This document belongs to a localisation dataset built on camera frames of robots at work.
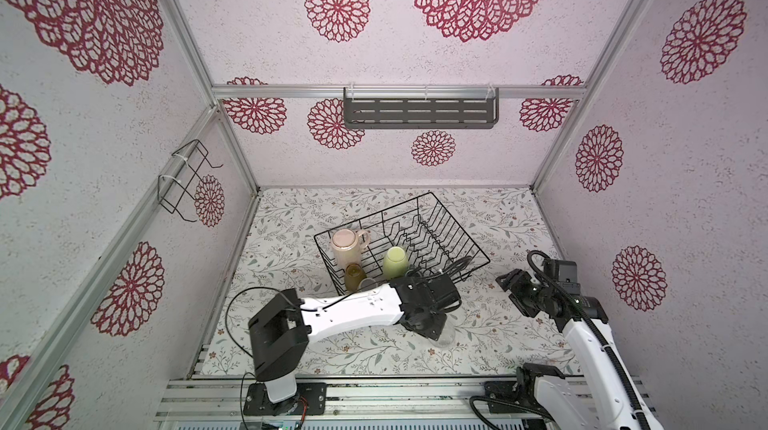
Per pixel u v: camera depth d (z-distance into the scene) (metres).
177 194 0.76
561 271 0.60
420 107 0.93
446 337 0.82
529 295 0.69
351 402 0.75
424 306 0.55
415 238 1.03
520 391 0.69
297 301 0.45
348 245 0.87
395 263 0.86
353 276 0.83
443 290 0.60
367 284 0.55
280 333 0.43
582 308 0.53
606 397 0.43
